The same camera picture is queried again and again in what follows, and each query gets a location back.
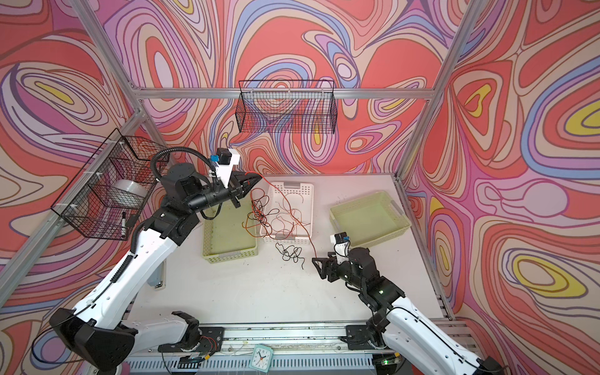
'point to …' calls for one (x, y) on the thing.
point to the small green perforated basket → (230, 234)
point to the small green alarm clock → (261, 358)
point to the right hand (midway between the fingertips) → (323, 262)
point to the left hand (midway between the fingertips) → (261, 175)
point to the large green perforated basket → (369, 219)
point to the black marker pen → (123, 228)
